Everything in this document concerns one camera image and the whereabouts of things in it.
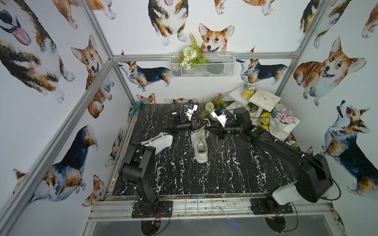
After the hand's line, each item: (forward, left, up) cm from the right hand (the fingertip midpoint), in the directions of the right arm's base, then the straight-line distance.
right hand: (211, 122), depth 76 cm
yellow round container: (+13, -36, -19) cm, 43 cm away
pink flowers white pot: (+4, -40, -2) cm, 40 cm away
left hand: (+4, +3, -2) cm, 6 cm away
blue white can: (+12, -40, -4) cm, 42 cm away
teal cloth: (+37, +58, -24) cm, 73 cm away
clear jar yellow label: (+29, -27, -4) cm, 40 cm away
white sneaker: (0, +7, -17) cm, 19 cm away
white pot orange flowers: (+27, -7, -12) cm, 31 cm away
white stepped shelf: (+20, -34, -5) cm, 40 cm away
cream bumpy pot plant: (+26, -32, -19) cm, 45 cm away
